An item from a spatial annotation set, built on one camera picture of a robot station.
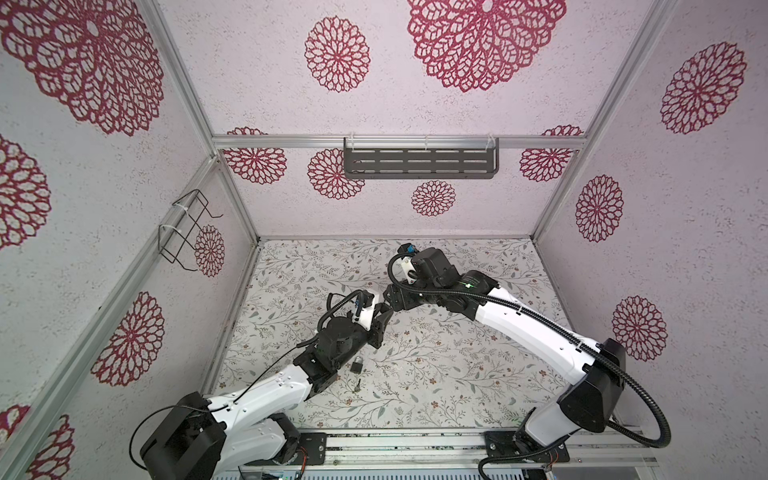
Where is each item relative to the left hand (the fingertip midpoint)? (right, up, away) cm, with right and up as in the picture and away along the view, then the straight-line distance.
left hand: (386, 313), depth 79 cm
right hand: (+2, +8, -2) cm, 8 cm away
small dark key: (-8, -22, +5) cm, 24 cm away
